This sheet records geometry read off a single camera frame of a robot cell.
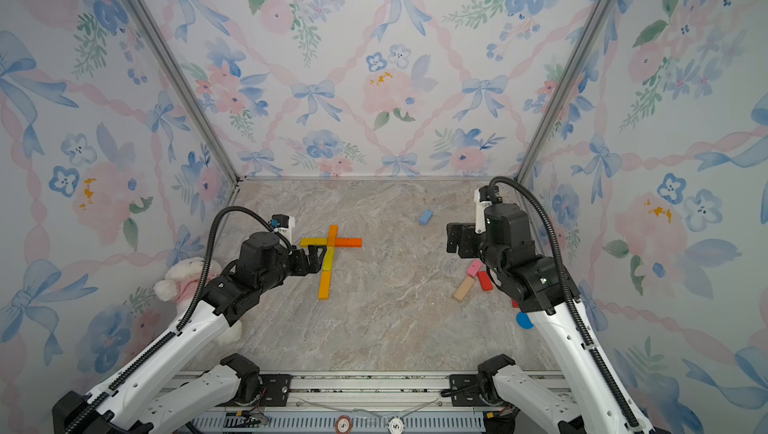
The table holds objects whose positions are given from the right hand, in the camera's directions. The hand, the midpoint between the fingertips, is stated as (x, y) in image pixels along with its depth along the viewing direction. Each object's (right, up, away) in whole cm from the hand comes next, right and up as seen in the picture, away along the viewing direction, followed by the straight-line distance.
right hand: (470, 224), depth 68 cm
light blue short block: (-5, +1, +41) cm, 42 cm away
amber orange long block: (-38, -5, +36) cm, 52 cm away
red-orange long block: (-32, -8, +33) cm, 46 cm away
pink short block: (+9, -15, +27) cm, 32 cm away
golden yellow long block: (-38, -20, +24) cm, 50 cm away
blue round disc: (+21, -29, +18) cm, 40 cm away
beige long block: (+4, -21, +23) cm, 31 cm away
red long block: (+11, -19, +25) cm, 33 cm away
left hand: (-38, -6, +9) cm, 39 cm away
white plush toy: (-75, -16, +14) cm, 78 cm away
